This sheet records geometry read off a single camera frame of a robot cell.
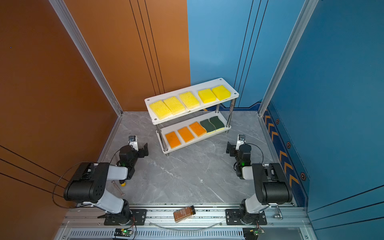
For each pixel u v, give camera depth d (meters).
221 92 0.79
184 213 0.71
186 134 0.97
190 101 0.77
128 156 0.72
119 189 0.83
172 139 0.94
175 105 0.74
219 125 1.02
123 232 0.71
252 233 0.71
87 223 0.73
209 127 1.01
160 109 0.72
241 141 0.81
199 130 0.99
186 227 0.72
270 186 0.45
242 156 0.71
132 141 0.81
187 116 0.74
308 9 0.70
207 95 0.79
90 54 0.88
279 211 0.74
